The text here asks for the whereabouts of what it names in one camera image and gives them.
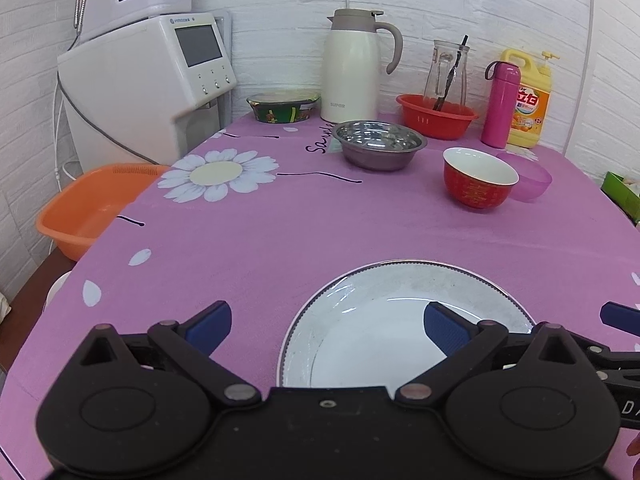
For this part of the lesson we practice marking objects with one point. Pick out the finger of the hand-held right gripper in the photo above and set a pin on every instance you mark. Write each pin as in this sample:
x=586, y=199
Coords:
x=620, y=316
x=615, y=362

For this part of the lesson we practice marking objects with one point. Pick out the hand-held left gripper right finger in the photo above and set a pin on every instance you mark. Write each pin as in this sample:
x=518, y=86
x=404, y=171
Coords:
x=445, y=327

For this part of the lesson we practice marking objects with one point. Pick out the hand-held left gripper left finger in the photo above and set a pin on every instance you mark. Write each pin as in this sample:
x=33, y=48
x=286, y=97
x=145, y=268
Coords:
x=210, y=322

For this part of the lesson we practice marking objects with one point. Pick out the white plate with gold rim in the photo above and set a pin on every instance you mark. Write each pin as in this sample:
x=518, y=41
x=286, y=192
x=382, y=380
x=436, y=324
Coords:
x=375, y=320

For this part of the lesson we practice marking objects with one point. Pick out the red ceramic bowl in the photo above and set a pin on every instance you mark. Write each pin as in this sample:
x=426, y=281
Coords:
x=475, y=190

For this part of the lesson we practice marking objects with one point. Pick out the purple plastic bowl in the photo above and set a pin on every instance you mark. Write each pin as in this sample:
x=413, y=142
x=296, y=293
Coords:
x=535, y=182

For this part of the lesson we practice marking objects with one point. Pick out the stainless steel bowl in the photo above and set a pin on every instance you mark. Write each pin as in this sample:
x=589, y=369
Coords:
x=375, y=152

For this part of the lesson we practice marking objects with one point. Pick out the person's right hand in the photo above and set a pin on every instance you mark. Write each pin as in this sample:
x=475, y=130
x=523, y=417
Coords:
x=634, y=445

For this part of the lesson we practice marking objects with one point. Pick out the purple floral tablecloth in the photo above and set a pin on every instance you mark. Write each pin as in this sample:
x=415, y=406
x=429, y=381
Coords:
x=250, y=240

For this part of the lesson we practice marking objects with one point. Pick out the green box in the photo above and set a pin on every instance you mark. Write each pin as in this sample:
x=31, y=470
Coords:
x=622, y=192

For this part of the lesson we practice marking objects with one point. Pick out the orange plastic basin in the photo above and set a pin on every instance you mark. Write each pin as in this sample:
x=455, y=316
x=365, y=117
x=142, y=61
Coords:
x=80, y=210

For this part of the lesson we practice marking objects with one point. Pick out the red plastic basket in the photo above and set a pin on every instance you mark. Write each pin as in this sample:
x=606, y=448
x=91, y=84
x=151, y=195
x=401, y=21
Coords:
x=440, y=122

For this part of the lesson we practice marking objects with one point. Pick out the yellow detergent bottle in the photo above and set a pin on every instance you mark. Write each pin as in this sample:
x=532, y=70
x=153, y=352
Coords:
x=532, y=120

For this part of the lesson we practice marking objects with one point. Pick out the green instant noodle bowl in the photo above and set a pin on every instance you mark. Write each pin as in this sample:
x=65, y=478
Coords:
x=280, y=110

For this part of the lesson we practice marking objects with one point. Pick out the pink insulated bottle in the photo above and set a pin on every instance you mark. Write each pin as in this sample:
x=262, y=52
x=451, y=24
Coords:
x=500, y=105

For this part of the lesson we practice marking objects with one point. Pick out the white water dispenser with screen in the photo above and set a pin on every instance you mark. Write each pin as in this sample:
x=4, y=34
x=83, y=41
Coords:
x=125, y=95

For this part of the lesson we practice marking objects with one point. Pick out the glass pitcher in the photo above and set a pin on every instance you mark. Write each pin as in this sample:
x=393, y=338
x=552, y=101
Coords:
x=442, y=72

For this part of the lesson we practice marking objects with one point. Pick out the black straw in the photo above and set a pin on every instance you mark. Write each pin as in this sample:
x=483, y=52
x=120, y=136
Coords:
x=452, y=72

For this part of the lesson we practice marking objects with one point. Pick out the cream thermos jug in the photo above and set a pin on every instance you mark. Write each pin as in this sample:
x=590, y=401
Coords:
x=350, y=70

